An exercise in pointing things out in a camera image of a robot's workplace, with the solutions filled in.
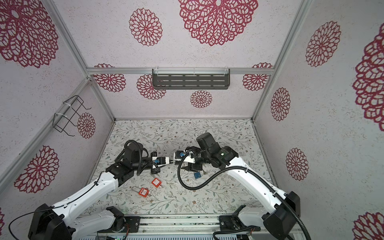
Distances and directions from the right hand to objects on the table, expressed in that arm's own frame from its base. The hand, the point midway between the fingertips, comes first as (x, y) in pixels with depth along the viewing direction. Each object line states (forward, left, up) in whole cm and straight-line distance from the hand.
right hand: (184, 155), depth 72 cm
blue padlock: (+1, -7, -24) cm, 25 cm away
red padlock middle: (-5, +17, -22) cm, 28 cm away
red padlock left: (-11, +23, -22) cm, 34 cm away
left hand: (-1, +7, -5) cm, 9 cm away
